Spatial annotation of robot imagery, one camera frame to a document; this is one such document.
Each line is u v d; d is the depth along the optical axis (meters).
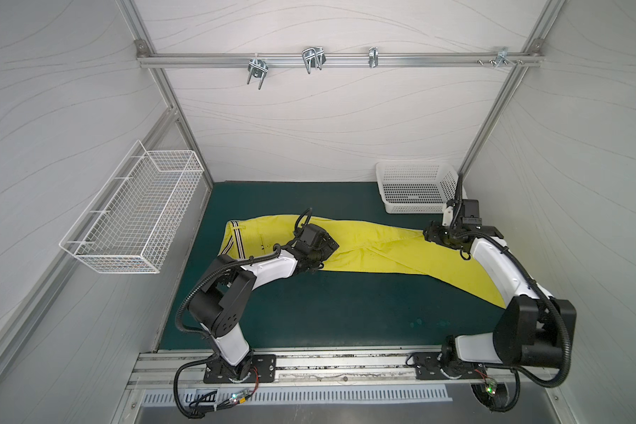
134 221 0.69
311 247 0.72
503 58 0.77
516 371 0.47
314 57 0.76
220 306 0.46
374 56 0.78
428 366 0.73
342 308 0.84
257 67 0.78
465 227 0.64
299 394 0.70
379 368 0.75
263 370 0.73
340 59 0.79
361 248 0.98
